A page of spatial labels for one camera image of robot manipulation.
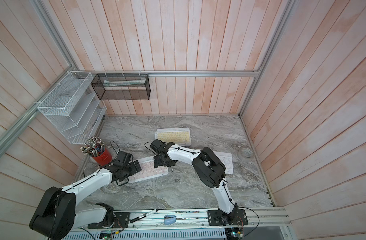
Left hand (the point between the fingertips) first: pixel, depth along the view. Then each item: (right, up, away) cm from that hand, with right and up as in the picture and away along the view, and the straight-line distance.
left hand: (135, 171), depth 89 cm
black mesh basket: (-14, +56, +15) cm, 60 cm away
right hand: (+16, +4, +4) cm, 17 cm away
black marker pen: (+7, -19, -16) cm, 26 cm away
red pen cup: (-20, +15, -8) cm, 26 cm away
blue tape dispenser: (+23, -19, -17) cm, 34 cm away
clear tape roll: (+72, +10, +8) cm, 73 cm away
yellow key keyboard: (+27, +21, +15) cm, 37 cm away
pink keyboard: (+8, 0, +1) cm, 8 cm away
